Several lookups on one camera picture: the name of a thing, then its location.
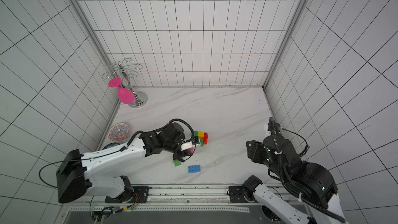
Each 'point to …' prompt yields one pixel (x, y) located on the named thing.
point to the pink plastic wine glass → (125, 96)
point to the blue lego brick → (194, 168)
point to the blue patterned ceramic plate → (110, 144)
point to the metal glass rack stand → (126, 71)
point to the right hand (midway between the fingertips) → (248, 142)
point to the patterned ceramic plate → (118, 131)
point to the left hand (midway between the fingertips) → (186, 151)
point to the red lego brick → (205, 138)
